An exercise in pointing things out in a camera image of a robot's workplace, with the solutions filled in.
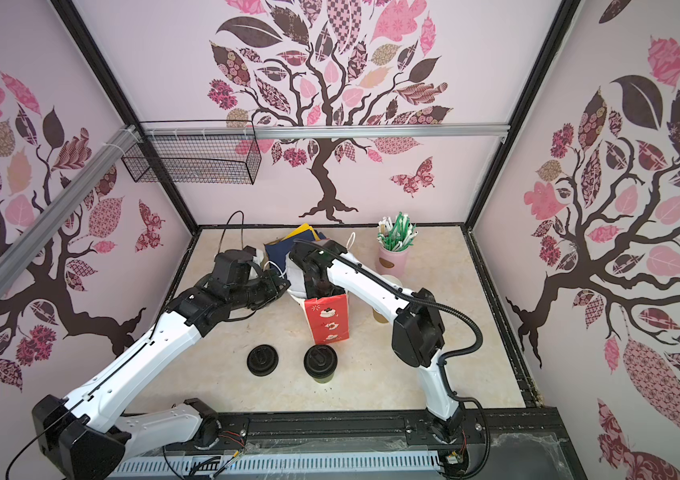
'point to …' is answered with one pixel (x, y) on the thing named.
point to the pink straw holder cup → (390, 262)
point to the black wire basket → (195, 151)
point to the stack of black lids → (262, 360)
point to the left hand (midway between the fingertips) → (292, 288)
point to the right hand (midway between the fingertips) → (322, 297)
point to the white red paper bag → (328, 316)
